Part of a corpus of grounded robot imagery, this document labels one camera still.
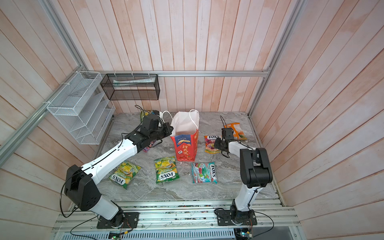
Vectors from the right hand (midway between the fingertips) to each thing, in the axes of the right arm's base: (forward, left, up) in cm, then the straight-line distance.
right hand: (217, 142), depth 101 cm
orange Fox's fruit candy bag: (+1, +6, +1) cm, 6 cm away
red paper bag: (+5, +23, +4) cm, 24 cm away
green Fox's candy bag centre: (-21, +33, +1) cm, 39 cm away
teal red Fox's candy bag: (-22, +10, +1) cm, 24 cm away
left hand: (-7, +27, +22) cm, 36 cm away
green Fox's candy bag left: (-25, +57, +2) cm, 62 cm away
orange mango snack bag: (+7, -15, +2) cm, 17 cm away
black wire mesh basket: (+32, +60, +23) cm, 72 cm away
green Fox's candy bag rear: (+26, +58, +1) cm, 64 cm away
